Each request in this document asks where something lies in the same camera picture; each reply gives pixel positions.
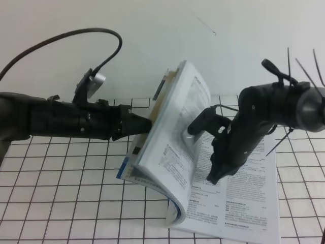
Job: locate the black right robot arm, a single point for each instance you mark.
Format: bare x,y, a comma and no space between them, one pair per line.
260,108

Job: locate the paperback book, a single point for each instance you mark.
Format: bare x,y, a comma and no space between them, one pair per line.
243,207

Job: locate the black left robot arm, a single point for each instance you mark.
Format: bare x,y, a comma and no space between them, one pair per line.
23,116

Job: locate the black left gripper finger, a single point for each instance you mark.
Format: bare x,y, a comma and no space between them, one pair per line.
133,125

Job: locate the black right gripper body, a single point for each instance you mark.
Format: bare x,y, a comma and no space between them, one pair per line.
236,145

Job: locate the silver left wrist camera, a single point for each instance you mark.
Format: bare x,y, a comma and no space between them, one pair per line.
88,85

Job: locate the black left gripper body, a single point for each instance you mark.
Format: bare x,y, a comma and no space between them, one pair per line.
100,120

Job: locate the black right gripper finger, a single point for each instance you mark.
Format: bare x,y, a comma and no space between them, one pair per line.
219,170

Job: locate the white black-grid tablecloth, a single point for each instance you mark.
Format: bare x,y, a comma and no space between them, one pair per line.
65,190

